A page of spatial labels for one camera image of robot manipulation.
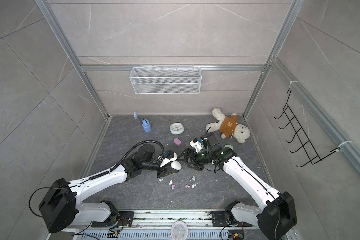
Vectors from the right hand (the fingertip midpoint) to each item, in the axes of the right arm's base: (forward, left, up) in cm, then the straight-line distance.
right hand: (182, 161), depth 73 cm
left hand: (0, +3, -3) cm, 4 cm away
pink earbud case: (+24, +3, -17) cm, 29 cm away
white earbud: (-3, +7, -19) cm, 20 cm away
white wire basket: (+56, +12, +11) cm, 58 cm away
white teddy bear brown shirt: (+32, -33, -13) cm, 48 cm away
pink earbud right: (-6, -2, -19) cm, 20 cm away
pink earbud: (-6, +6, -19) cm, 20 cm away
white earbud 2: (-6, -6, -19) cm, 21 cm away
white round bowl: (+35, +3, -17) cm, 39 cm away
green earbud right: (-2, -6, -18) cm, 20 cm away
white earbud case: (-2, +3, 0) cm, 4 cm away
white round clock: (-27, +2, -17) cm, 32 cm away
